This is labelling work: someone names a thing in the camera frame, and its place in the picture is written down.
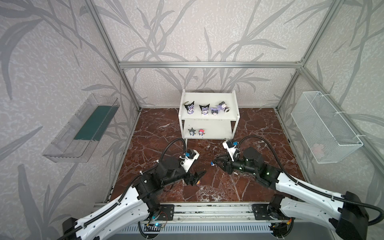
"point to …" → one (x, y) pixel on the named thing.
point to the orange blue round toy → (198, 183)
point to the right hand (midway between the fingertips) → (215, 154)
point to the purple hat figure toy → (223, 105)
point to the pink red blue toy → (201, 132)
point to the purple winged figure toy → (214, 111)
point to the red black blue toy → (212, 163)
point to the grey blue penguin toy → (192, 132)
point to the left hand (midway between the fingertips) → (202, 163)
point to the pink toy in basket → (317, 149)
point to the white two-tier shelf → (208, 115)
